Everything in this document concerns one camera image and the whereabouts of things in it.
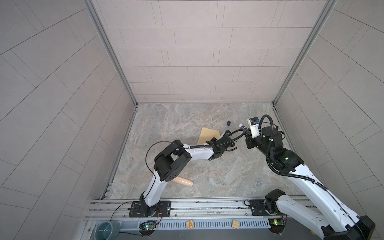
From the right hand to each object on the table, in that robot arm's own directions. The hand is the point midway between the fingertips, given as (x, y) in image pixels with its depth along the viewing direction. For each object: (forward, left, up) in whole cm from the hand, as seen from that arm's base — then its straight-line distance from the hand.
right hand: (244, 130), depth 74 cm
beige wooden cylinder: (-16, +34, -21) cm, 43 cm away
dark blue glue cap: (+21, +1, -21) cm, 30 cm away
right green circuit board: (-37, -10, -24) cm, 45 cm away
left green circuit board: (-35, +49, -20) cm, 63 cm away
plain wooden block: (-36, +9, -22) cm, 43 cm away
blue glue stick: (+1, +1, +1) cm, 1 cm away
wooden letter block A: (-35, +30, -21) cm, 50 cm away
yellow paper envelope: (+14, +17, -22) cm, 31 cm away
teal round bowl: (-35, +66, -19) cm, 77 cm away
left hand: (+7, +8, -21) cm, 23 cm away
